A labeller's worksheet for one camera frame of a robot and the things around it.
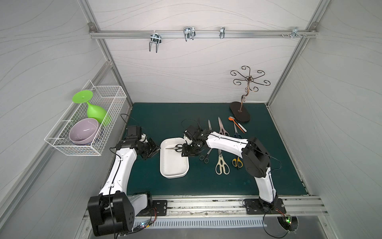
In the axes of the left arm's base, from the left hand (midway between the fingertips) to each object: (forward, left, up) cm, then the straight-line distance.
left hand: (159, 148), depth 81 cm
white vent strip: (-32, -22, -14) cm, 41 cm away
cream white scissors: (-4, -36, -14) cm, 39 cm away
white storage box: (-4, -6, -14) cm, 15 cm away
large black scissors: (+22, -22, -12) cm, 34 cm away
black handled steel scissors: (+25, -30, -13) cm, 41 cm away
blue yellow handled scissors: (+18, -48, -13) cm, 53 cm away
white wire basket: (+20, +27, +18) cm, 38 cm away
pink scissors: (+21, -39, -14) cm, 46 cm away
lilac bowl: (-4, +28, +22) cm, 35 cm away
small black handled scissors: (+7, -8, -13) cm, 17 cm away
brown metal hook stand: (+40, -54, -12) cm, 68 cm away
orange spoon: (+32, -47, -14) cm, 59 cm away
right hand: (+1, -13, -8) cm, 15 cm away
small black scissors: (0, -26, -13) cm, 30 cm away
